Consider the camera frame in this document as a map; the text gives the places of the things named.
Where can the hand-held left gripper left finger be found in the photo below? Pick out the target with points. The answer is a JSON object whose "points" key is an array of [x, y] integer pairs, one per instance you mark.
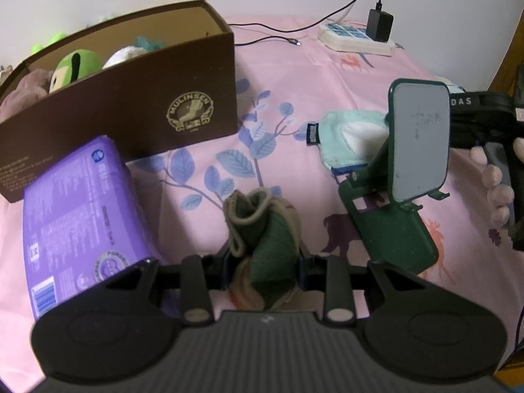
{"points": [[223, 272]]}

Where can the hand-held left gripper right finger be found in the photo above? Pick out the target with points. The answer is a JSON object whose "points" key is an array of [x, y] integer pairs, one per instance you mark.
{"points": [[302, 272]]}

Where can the green and beige sock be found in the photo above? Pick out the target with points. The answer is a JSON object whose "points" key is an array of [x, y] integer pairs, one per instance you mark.
{"points": [[266, 249]]}

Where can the brown cardboard box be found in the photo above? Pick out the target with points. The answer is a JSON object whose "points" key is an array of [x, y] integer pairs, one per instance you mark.
{"points": [[123, 106]]}

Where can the white plush toy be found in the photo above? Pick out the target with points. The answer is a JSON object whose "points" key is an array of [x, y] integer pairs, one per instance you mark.
{"points": [[123, 55]]}

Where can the teal plush toy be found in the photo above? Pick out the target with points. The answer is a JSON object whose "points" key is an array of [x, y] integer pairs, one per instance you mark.
{"points": [[149, 44]]}

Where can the pink plush toy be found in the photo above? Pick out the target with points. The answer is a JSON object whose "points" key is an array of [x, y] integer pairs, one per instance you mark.
{"points": [[24, 88]]}

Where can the person's right hand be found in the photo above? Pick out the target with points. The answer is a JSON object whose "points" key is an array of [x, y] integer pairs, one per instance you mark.
{"points": [[501, 194]]}

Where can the dark green phone stand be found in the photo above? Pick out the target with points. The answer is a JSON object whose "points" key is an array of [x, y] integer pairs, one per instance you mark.
{"points": [[417, 139]]}

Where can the black charger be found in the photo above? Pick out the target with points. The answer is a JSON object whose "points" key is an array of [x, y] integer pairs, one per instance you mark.
{"points": [[380, 24]]}

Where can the light teal sock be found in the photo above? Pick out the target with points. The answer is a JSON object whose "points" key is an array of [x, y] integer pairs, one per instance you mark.
{"points": [[339, 131]]}

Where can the white power strip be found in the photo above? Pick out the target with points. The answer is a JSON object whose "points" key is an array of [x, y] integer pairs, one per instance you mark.
{"points": [[352, 43]]}

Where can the purple tissue pack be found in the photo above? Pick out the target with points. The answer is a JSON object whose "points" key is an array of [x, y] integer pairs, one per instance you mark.
{"points": [[73, 204]]}

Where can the pink printed bedsheet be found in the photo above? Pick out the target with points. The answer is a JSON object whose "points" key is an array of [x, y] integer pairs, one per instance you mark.
{"points": [[286, 90]]}

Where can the yellow and green plush toy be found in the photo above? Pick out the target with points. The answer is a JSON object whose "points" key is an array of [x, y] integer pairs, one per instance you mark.
{"points": [[55, 39]]}

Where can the wooden furniture frame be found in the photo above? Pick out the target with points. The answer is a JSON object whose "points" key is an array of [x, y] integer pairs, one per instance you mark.
{"points": [[513, 61]]}

